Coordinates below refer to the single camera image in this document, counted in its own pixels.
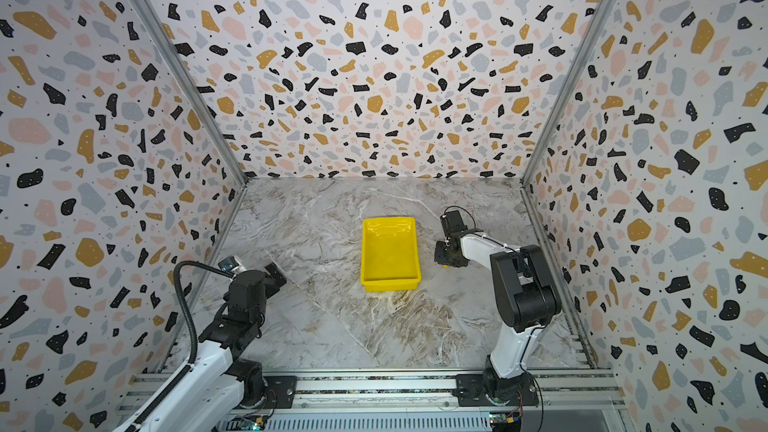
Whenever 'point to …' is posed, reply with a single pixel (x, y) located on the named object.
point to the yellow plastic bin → (389, 254)
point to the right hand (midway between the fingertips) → (440, 251)
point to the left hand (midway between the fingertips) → (261, 268)
